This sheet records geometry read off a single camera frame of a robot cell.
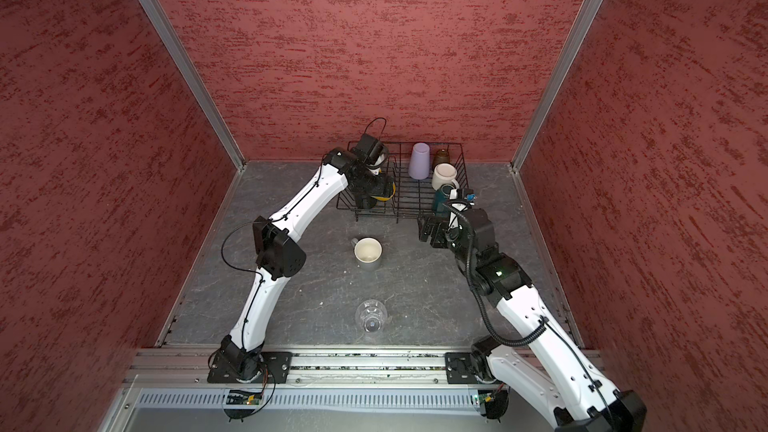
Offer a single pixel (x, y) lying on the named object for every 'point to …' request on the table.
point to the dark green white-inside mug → (440, 198)
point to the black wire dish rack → (412, 198)
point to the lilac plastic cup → (419, 164)
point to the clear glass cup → (371, 316)
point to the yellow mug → (388, 192)
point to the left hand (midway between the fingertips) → (380, 194)
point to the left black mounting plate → (276, 367)
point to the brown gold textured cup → (442, 156)
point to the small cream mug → (368, 251)
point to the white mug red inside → (444, 173)
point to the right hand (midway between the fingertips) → (430, 224)
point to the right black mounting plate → (460, 368)
